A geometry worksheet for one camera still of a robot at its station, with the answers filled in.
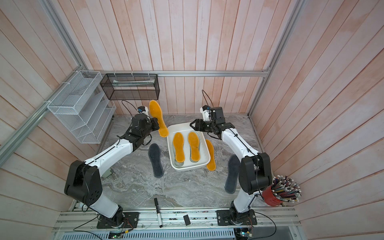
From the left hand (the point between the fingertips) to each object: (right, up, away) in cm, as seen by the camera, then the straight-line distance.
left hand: (158, 120), depth 88 cm
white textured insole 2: (+19, -23, +8) cm, 31 cm away
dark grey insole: (-5, -22, +10) cm, 25 cm away
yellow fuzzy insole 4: (+32, -28, +4) cm, 43 cm away
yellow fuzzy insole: (-1, +4, -3) cm, 6 cm away
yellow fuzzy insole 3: (+22, -12, +16) cm, 30 cm away
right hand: (+21, -2, 0) cm, 21 cm away
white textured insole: (+11, -27, +5) cm, 29 cm away
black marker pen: (+3, -48, -13) cm, 50 cm away
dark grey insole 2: (+47, -29, +5) cm, 55 cm away
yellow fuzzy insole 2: (+11, -14, +16) cm, 24 cm away
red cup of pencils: (+61, -32, -21) cm, 72 cm away
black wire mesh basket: (-23, +25, +16) cm, 37 cm away
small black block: (+17, -51, -14) cm, 56 cm away
